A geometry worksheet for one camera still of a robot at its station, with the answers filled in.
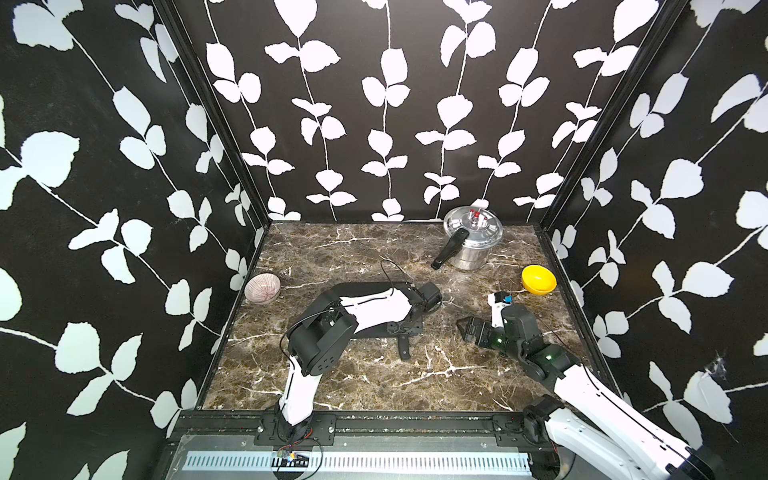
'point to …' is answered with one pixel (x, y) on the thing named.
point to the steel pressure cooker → (472, 232)
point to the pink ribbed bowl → (262, 288)
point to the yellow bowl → (538, 280)
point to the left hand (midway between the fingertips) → (410, 323)
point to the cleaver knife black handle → (404, 346)
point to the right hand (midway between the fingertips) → (470, 324)
